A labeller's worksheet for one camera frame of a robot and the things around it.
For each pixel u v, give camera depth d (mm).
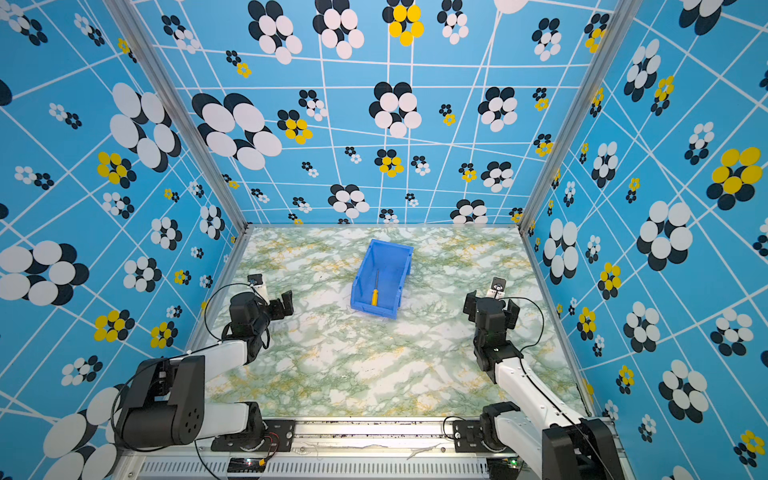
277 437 726
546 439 414
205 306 1019
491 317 630
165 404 433
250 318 705
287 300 889
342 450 722
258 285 790
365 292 990
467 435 732
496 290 707
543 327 943
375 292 990
